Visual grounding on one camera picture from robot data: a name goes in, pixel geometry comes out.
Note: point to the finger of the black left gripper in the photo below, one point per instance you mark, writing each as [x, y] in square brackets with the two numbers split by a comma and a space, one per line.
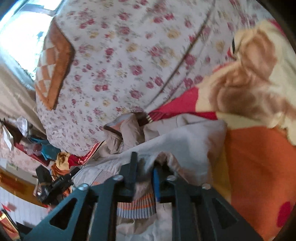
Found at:
[52, 191]

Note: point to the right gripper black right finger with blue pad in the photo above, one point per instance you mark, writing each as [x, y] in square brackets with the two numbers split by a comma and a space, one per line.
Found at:
[198, 212]

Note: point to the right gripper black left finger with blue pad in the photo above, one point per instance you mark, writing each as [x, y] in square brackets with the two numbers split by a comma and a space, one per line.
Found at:
[89, 213]

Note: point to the beige jacket with striped cuffs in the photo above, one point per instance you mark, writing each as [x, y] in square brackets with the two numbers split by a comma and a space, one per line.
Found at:
[189, 144]

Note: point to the teal cloth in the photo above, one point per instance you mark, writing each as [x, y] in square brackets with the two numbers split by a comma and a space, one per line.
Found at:
[48, 151]

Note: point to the beige curtain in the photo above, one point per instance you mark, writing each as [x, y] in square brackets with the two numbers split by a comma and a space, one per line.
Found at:
[18, 96]

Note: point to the orange red patterned blanket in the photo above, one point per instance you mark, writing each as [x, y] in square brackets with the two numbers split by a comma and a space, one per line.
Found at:
[254, 94]

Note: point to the orange checkered pillow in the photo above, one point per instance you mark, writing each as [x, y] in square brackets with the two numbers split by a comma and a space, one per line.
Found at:
[53, 65]

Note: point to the floral white quilt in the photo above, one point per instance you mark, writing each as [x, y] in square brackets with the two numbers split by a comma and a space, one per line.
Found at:
[133, 56]

